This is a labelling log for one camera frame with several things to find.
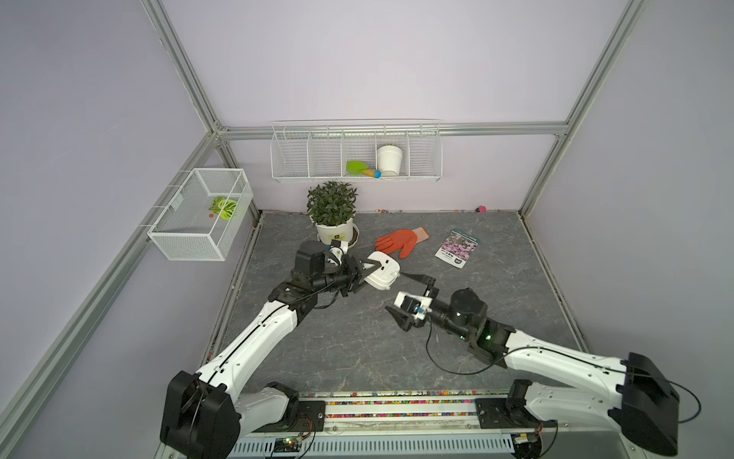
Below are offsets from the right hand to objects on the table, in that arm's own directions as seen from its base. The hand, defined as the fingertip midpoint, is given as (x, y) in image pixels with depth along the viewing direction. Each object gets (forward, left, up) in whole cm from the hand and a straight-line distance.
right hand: (397, 284), depth 72 cm
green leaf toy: (+23, +48, +5) cm, 54 cm away
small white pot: (+42, +1, +8) cm, 42 cm away
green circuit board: (-31, +28, -25) cm, 49 cm away
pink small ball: (+52, -41, -25) cm, 71 cm away
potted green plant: (+33, +20, -5) cm, 39 cm away
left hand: (+3, +4, +2) cm, 5 cm away
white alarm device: (+2, +3, +1) cm, 4 cm away
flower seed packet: (+29, -26, -24) cm, 45 cm away
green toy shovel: (+46, +12, +2) cm, 47 cm away
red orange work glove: (+34, -5, -24) cm, 42 cm away
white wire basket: (+20, +57, +2) cm, 60 cm away
